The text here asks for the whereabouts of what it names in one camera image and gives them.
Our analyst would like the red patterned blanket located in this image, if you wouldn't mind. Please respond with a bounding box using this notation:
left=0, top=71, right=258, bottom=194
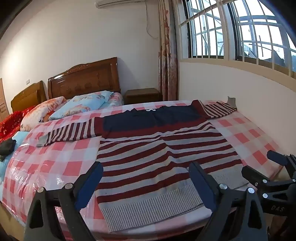
left=0, top=105, right=37, bottom=143

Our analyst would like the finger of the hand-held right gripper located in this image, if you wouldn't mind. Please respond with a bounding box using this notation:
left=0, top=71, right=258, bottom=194
left=267, top=150, right=289, bottom=167
left=241, top=166, right=270, bottom=186

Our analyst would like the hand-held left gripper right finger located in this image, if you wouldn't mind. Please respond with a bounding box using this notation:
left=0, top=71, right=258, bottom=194
left=188, top=161, right=274, bottom=241

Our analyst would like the wooden nightstand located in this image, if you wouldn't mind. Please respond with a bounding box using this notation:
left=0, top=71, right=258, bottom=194
left=124, top=88, right=162, bottom=105

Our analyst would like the pink floral curtain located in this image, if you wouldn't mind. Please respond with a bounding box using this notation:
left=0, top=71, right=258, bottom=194
left=157, top=0, right=180, bottom=101

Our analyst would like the pink floral pillow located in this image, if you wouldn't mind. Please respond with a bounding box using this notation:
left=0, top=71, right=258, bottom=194
left=20, top=96, right=67, bottom=132

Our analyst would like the dark cloth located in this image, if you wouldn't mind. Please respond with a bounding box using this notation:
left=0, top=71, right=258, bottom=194
left=0, top=138, right=17, bottom=161

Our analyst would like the small carved wooden headboard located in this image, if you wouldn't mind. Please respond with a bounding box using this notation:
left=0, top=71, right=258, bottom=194
left=11, top=81, right=47, bottom=113

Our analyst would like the cardboard box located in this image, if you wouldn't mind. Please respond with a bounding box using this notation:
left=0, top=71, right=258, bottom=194
left=0, top=78, right=10, bottom=121

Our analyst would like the window with white bars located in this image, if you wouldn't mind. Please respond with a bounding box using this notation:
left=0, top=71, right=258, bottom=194
left=178, top=0, right=296, bottom=78

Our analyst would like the bed with pink checkered sheet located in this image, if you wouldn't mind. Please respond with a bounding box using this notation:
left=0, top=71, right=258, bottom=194
left=2, top=93, right=287, bottom=241

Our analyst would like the light blue floral pillow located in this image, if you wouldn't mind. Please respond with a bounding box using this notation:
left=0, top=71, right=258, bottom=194
left=48, top=90, right=114, bottom=121

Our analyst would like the white air conditioner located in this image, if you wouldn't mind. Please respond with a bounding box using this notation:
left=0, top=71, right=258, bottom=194
left=97, top=0, right=147, bottom=9

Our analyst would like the large carved wooden headboard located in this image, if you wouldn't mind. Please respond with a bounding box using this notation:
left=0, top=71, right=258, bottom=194
left=47, top=57, right=122, bottom=100

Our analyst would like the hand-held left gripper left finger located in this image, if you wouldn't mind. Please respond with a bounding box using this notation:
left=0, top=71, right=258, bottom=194
left=23, top=161, right=104, bottom=241

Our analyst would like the red grey striped sweater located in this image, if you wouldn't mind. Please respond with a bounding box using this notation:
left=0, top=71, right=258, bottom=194
left=36, top=97, right=250, bottom=233

